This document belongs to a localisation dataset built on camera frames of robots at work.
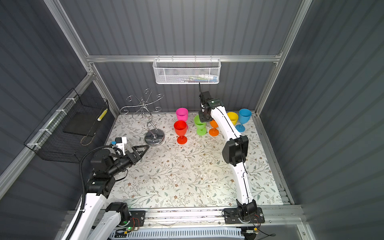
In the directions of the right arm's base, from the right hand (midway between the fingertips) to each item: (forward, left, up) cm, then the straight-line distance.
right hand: (207, 118), depth 96 cm
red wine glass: (-4, +17, -4) cm, 18 cm away
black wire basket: (-19, +71, +14) cm, 75 cm away
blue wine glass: (+4, -25, -1) cm, 25 cm away
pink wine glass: (+8, +17, -4) cm, 19 cm away
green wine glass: (+2, +4, -15) cm, 15 cm away
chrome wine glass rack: (-4, +38, -14) cm, 40 cm away
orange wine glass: (+1, -5, -15) cm, 16 cm away
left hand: (-28, +31, +9) cm, 43 cm away
